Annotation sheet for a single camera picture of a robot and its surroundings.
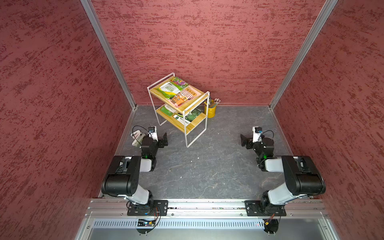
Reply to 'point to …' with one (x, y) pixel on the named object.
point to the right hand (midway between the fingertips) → (247, 135)
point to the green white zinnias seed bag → (169, 90)
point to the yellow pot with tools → (212, 106)
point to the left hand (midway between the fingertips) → (159, 135)
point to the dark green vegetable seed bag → (189, 116)
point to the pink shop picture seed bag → (186, 95)
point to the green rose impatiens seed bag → (168, 110)
